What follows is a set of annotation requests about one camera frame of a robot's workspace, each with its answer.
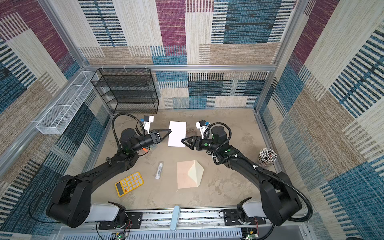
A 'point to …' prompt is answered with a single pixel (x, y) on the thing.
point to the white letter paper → (178, 133)
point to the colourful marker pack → (144, 149)
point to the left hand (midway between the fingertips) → (171, 130)
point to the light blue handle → (175, 217)
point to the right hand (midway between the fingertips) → (185, 143)
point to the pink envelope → (189, 174)
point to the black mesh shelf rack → (127, 90)
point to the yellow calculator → (126, 185)
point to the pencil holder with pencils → (266, 157)
